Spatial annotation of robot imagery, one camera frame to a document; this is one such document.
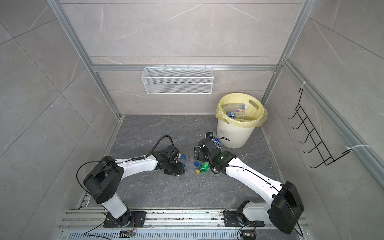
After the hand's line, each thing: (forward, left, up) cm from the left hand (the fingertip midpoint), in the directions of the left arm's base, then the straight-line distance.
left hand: (183, 169), depth 88 cm
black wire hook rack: (-5, -62, +30) cm, 69 cm away
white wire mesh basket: (+53, +14, +27) cm, 61 cm away
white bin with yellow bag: (+30, -37, +15) cm, 50 cm away
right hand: (+5, -11, +13) cm, 18 cm away
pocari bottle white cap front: (+6, 0, 0) cm, 6 cm away
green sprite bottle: (0, -13, +3) cm, 13 cm away
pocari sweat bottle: (+29, -32, +17) cm, 46 cm away
